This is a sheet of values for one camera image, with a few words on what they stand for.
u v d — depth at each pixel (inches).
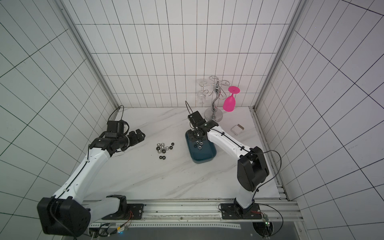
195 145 38.2
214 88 37.3
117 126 24.1
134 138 28.3
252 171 17.7
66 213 15.0
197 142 38.4
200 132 23.9
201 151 36.7
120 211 25.2
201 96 42.4
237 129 41.4
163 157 36.3
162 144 38.4
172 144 38.5
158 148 38.2
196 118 26.2
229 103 38.4
